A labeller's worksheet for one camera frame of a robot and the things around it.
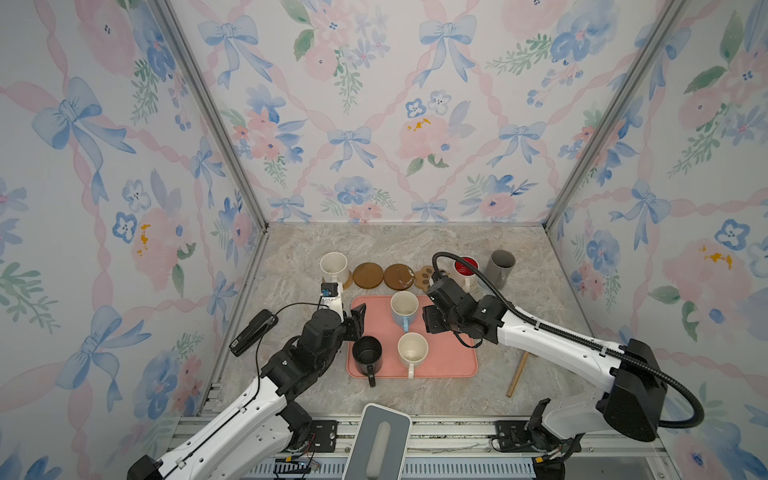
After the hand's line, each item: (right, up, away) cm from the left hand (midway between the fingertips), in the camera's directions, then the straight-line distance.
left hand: (357, 305), depth 76 cm
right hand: (+20, -3, +5) cm, 21 cm away
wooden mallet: (+44, -21, +7) cm, 49 cm away
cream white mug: (+15, -15, +10) cm, 23 cm away
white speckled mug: (-11, +9, +27) cm, 30 cm away
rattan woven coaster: (-5, +4, +27) cm, 28 cm away
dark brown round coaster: (+11, +5, +27) cm, 30 cm away
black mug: (+2, -15, +8) cm, 17 cm away
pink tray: (+25, -17, +10) cm, 31 cm away
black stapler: (-32, -10, +13) cm, 36 cm away
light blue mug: (+13, -3, +16) cm, 21 cm away
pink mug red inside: (+33, +6, +20) cm, 39 cm away
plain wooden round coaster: (+1, +6, +29) cm, 30 cm away
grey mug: (+43, +9, +18) cm, 48 cm away
